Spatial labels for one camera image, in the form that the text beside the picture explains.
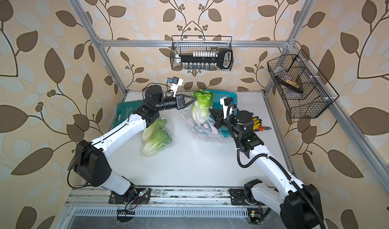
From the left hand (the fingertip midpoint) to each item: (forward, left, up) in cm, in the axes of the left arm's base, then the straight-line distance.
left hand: (193, 97), depth 69 cm
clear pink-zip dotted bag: (-9, -6, -15) cm, 19 cm away
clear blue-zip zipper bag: (+3, +16, -34) cm, 38 cm away
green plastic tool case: (+18, +50, -33) cm, 62 cm away
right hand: (-2, -8, -7) cm, 11 cm away
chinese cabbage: (-7, +21, -26) cm, 34 cm away
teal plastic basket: (-10, -16, -14) cm, 23 cm away
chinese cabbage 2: (-1, -4, -6) cm, 7 cm away
